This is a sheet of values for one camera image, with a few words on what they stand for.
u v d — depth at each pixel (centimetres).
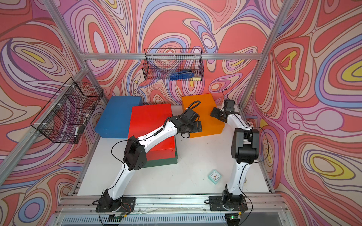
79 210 73
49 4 68
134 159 54
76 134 72
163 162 87
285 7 70
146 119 79
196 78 84
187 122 70
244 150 54
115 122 101
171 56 87
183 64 94
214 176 80
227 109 79
